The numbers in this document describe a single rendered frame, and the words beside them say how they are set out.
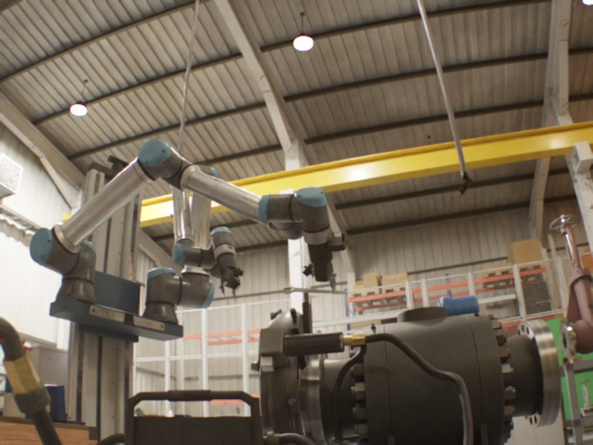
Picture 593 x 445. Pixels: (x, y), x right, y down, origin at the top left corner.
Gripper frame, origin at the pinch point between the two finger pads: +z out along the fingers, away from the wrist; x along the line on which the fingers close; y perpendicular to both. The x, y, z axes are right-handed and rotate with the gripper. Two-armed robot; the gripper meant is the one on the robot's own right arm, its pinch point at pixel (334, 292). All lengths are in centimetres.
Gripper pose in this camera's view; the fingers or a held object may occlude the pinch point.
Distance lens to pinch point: 176.0
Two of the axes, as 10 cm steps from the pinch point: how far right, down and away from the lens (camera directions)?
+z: 1.6, 8.8, 4.4
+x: -3.2, 4.7, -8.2
